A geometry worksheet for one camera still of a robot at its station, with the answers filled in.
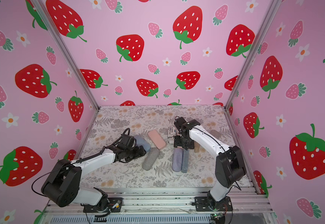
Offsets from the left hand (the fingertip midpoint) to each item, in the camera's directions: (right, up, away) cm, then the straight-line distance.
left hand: (143, 153), depth 90 cm
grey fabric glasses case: (+5, -3, -1) cm, 6 cm away
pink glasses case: (+8, +8, +9) cm, 15 cm away
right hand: (+30, +6, -4) cm, 31 cm away
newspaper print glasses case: (+19, +12, +11) cm, 25 cm away
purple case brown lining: (+23, -3, -2) cm, 23 cm away
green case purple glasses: (+27, -4, -4) cm, 28 cm away
